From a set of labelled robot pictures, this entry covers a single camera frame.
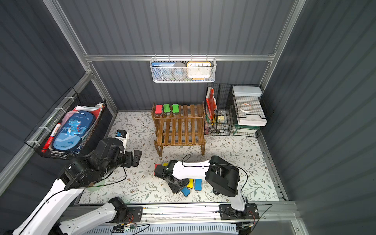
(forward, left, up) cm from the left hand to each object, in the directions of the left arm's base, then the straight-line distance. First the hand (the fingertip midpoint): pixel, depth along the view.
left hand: (131, 151), depth 65 cm
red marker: (+5, +35, +4) cm, 36 cm away
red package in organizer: (+55, -44, -20) cm, 73 cm away
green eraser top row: (+28, -13, 0) cm, 31 cm away
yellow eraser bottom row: (+7, -11, -29) cm, 31 cm away
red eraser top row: (+27, -9, 0) cm, 28 cm away
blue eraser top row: (-6, -31, -27) cm, 42 cm away
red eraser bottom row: (+5, -5, -28) cm, 28 cm away
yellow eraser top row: (-6, -27, -26) cm, 38 cm away
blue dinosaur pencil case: (+10, +25, +6) cm, 28 cm away
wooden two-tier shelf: (+23, -25, -14) cm, 37 cm away
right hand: (-7, -22, -28) cm, 36 cm away
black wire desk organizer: (+41, -58, -14) cm, 73 cm away
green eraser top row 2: (+28, -18, 0) cm, 33 cm away
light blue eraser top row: (-10, -24, -26) cm, 37 cm away
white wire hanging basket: (+46, -24, +7) cm, 52 cm away
